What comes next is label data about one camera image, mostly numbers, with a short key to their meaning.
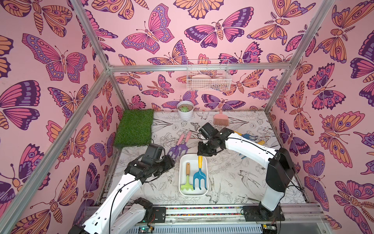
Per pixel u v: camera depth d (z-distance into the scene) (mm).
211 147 701
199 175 779
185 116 1112
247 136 1058
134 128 1062
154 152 568
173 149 980
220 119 1163
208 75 944
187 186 777
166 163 673
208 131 663
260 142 1001
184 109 1062
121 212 453
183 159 879
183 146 987
